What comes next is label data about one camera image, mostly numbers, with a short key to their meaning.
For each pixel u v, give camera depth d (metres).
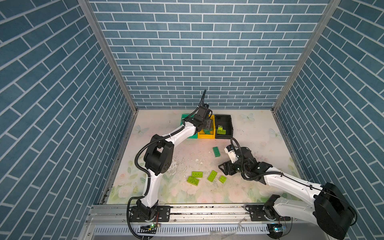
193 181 0.85
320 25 0.77
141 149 0.47
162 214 0.74
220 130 1.05
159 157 0.54
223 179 0.84
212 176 0.86
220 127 1.04
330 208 0.41
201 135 1.02
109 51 0.87
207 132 1.05
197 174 0.87
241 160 0.65
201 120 0.74
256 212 0.74
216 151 0.96
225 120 1.14
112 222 0.74
